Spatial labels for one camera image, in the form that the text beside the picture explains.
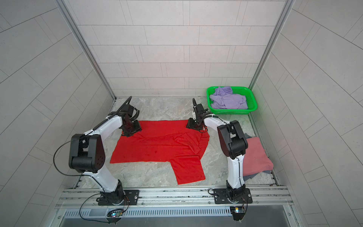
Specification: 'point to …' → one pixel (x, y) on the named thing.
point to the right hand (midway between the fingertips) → (188, 125)
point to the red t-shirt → (165, 140)
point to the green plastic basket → (252, 104)
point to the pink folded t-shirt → (255, 160)
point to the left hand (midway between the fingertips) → (142, 127)
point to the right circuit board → (237, 212)
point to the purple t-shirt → (223, 98)
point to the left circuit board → (116, 214)
